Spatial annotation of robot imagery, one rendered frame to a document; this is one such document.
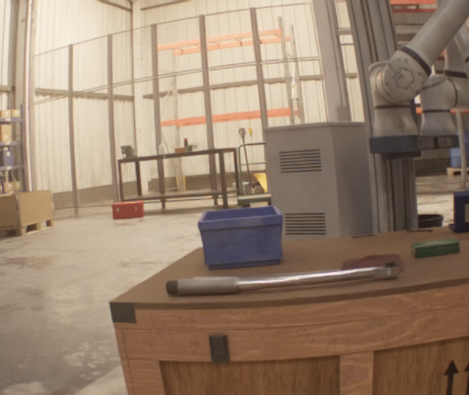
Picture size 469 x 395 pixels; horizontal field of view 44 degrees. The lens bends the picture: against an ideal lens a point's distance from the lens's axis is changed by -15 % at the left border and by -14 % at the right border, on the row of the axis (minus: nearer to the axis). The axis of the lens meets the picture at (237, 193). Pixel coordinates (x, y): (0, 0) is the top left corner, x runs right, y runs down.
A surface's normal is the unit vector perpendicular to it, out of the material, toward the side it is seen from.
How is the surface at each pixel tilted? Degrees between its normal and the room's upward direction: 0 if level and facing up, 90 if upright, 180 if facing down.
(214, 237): 90
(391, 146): 90
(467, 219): 103
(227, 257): 90
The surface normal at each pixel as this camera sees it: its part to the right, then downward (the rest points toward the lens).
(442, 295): -0.18, 0.07
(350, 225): 0.74, -0.03
